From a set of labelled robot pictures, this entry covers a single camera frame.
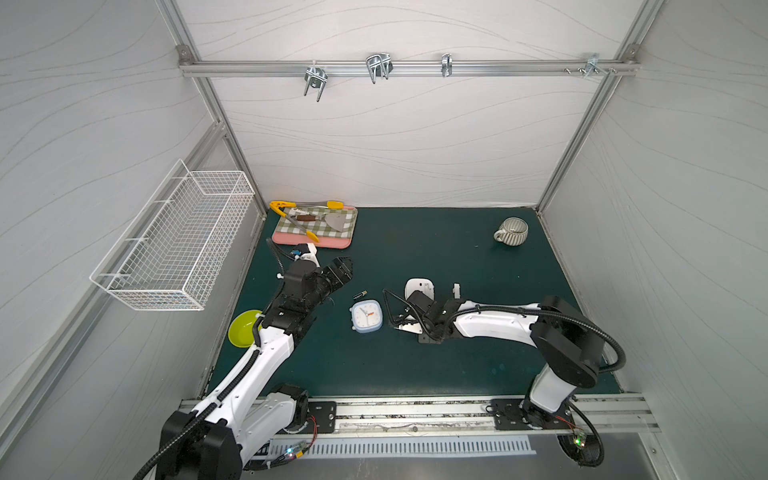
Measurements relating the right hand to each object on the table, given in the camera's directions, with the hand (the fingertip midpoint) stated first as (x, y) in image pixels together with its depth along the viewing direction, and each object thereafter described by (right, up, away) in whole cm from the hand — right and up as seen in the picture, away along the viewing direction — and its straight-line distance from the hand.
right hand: (423, 317), depth 90 cm
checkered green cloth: (-35, +30, +25) cm, 52 cm away
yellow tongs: (-55, +37, +29) cm, 72 cm away
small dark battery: (-20, +6, +5) cm, 21 cm away
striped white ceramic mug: (+34, +27, +15) cm, 46 cm away
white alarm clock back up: (+1, +9, +5) cm, 10 cm away
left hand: (-22, +17, -10) cm, 30 cm away
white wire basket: (-61, +21, -21) cm, 68 cm away
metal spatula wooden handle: (-31, +31, +26) cm, 51 cm away
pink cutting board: (-43, +23, +21) cm, 53 cm away
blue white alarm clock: (-17, +1, -1) cm, 17 cm away
